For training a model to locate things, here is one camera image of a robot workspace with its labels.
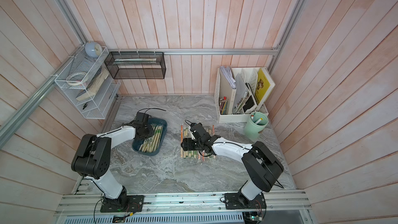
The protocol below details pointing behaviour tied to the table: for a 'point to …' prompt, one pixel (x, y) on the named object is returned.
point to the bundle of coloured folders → (223, 105)
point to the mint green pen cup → (254, 126)
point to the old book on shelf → (95, 86)
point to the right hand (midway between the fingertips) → (185, 144)
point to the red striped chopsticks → (181, 139)
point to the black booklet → (250, 102)
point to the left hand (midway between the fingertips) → (150, 134)
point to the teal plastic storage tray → (137, 143)
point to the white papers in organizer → (227, 71)
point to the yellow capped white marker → (259, 120)
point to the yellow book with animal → (262, 86)
